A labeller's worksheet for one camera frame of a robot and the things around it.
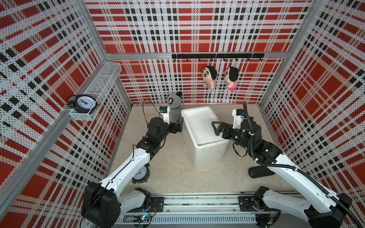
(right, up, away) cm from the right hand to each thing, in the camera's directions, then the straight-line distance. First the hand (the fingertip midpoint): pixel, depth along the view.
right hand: (220, 125), depth 70 cm
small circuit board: (-39, -47, 0) cm, 61 cm away
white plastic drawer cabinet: (-10, -7, +4) cm, 12 cm away
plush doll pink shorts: (+13, +33, +26) cm, 44 cm away
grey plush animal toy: (-27, +14, +29) cm, 42 cm away
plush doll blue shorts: (-3, +32, +21) cm, 38 cm away
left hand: (-22, +4, +9) cm, 24 cm away
